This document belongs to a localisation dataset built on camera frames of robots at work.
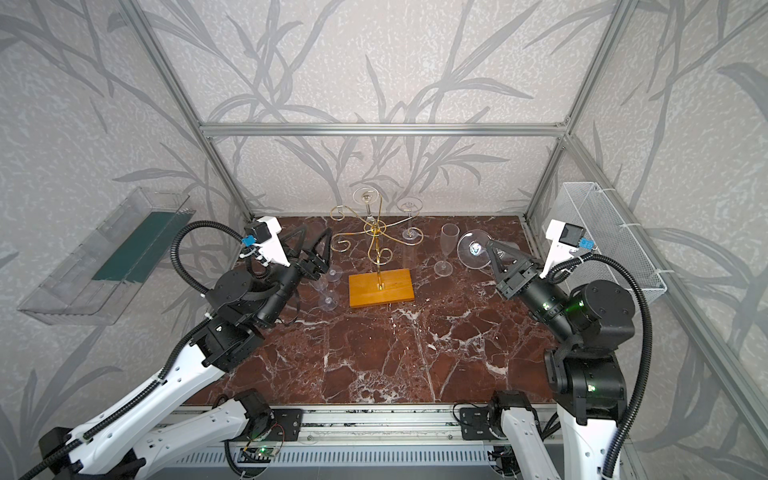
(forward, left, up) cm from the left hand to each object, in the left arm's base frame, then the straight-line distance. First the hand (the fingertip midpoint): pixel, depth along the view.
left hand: (323, 221), depth 59 cm
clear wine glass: (+5, +9, -44) cm, 45 cm away
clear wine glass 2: (+17, -30, -25) cm, 42 cm away
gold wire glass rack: (+9, -9, -13) cm, 19 cm away
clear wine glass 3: (+19, -6, -11) cm, 22 cm away
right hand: (-7, -31, +4) cm, 32 cm away
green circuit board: (-36, +19, -46) cm, 61 cm away
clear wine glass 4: (+17, -18, -12) cm, 27 cm away
